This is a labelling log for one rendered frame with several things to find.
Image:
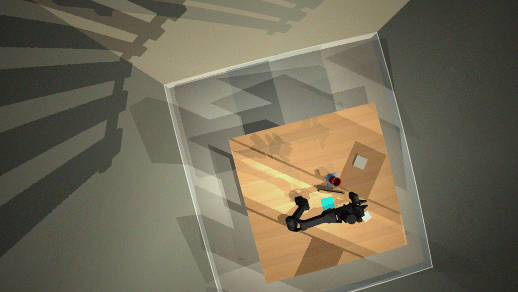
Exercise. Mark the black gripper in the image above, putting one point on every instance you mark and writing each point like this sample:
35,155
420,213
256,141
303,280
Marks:
355,200

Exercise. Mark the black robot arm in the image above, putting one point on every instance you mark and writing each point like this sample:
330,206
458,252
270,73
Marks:
327,216

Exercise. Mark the red cup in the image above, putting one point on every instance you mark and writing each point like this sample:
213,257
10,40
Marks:
336,180

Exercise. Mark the white flat rectangular block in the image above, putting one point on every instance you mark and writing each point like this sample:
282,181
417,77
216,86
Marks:
367,216

